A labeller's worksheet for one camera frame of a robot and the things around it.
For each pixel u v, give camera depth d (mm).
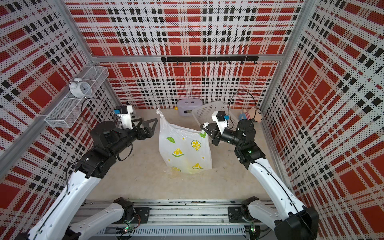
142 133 548
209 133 618
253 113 1110
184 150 784
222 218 735
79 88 698
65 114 691
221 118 540
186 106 1117
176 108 1157
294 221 367
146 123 547
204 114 1142
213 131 591
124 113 529
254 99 1181
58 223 371
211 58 884
